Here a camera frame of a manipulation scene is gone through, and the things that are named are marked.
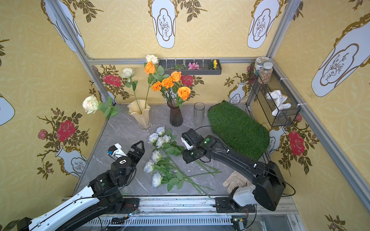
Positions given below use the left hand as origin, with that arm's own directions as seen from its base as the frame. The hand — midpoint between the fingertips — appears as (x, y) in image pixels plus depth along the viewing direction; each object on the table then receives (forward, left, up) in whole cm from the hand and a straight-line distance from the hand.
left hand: (136, 145), depth 76 cm
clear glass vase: (+25, -36, -3) cm, 43 cm away
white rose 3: (-14, -11, -14) cm, 22 cm away
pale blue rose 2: (+10, -13, -13) cm, 20 cm away
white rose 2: (-6, -5, -13) cm, 16 cm away
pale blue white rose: (+13, -4, -13) cm, 19 cm away
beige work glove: (-14, -54, -16) cm, 59 cm away
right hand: (-2, -28, -6) cm, 29 cm away
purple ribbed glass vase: (+27, -20, -9) cm, 35 cm away
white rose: (0, -9, -15) cm, 17 cm away
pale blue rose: (+18, -10, -14) cm, 25 cm away
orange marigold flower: (+30, -10, +15) cm, 35 cm away
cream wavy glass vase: (+22, +1, -6) cm, 23 cm away
